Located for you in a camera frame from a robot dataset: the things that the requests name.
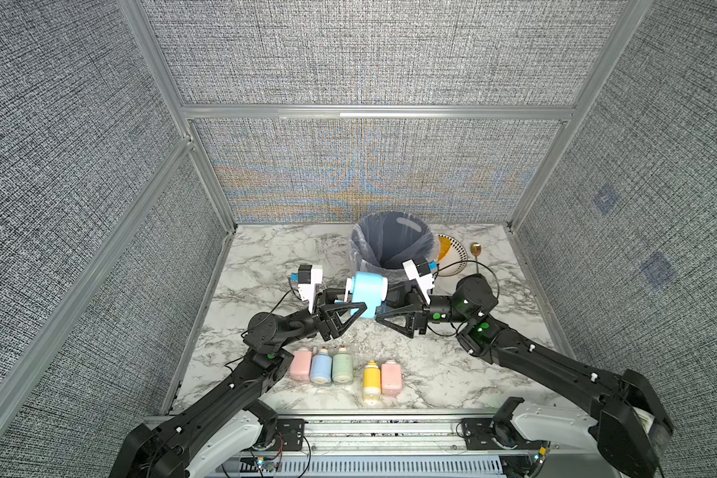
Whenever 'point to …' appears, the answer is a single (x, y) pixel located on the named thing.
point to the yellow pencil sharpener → (371, 382)
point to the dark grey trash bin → (381, 242)
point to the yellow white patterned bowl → (452, 257)
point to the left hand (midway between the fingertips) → (368, 305)
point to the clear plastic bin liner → (381, 242)
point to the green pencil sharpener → (343, 366)
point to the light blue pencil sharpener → (321, 367)
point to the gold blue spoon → (476, 251)
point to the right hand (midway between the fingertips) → (378, 305)
